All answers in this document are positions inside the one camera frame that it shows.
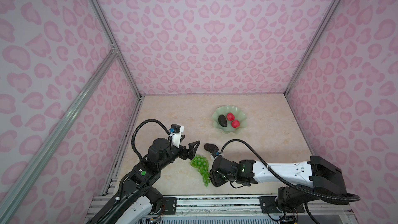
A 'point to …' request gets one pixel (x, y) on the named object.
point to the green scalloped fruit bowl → (239, 114)
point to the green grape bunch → (202, 164)
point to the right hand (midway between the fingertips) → (214, 176)
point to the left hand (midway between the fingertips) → (192, 137)
